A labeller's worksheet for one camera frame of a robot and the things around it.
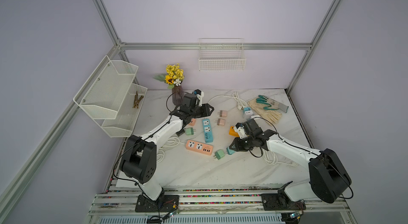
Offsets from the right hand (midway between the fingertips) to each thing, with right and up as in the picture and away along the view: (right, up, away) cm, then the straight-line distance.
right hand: (233, 148), depth 86 cm
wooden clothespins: (-58, +27, +11) cm, 65 cm away
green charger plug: (-8, -4, +2) cm, 9 cm away
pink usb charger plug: (-4, +18, +21) cm, 28 cm away
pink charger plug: (-6, +13, +15) cm, 21 cm away
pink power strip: (-24, +13, +15) cm, 31 cm away
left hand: (-12, +21, +1) cm, 24 cm away
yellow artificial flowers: (-34, +42, +7) cm, 54 cm away
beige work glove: (+28, +16, +19) cm, 37 cm away
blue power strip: (-15, +9, +12) cm, 21 cm away
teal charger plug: (-2, -1, -2) cm, 3 cm away
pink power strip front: (-16, -1, +3) cm, 17 cm away
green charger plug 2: (-25, +8, +10) cm, 28 cm away
